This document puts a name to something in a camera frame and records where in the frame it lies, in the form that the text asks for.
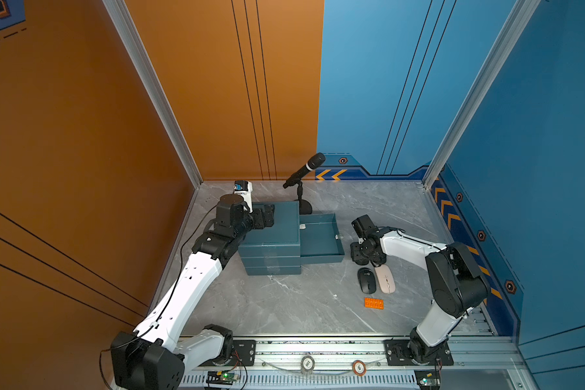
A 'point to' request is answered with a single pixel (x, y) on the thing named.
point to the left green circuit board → (221, 377)
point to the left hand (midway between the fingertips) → (263, 203)
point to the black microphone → (315, 162)
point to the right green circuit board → (428, 379)
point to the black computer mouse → (367, 280)
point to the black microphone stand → (305, 207)
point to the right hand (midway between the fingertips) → (360, 254)
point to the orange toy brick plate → (374, 303)
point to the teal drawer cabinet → (275, 249)
